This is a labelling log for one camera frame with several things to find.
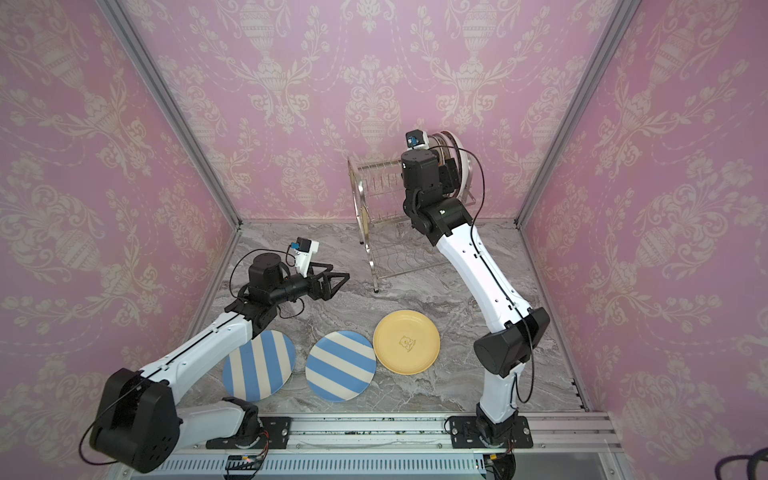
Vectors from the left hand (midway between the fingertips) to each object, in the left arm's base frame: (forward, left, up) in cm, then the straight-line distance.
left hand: (340, 274), depth 78 cm
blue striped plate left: (-17, +23, -24) cm, 37 cm away
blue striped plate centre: (-16, 0, -23) cm, 28 cm away
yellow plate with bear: (-9, -18, -23) cm, 30 cm away
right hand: (+16, -25, +23) cm, 37 cm away
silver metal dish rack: (+31, -13, -22) cm, 40 cm away
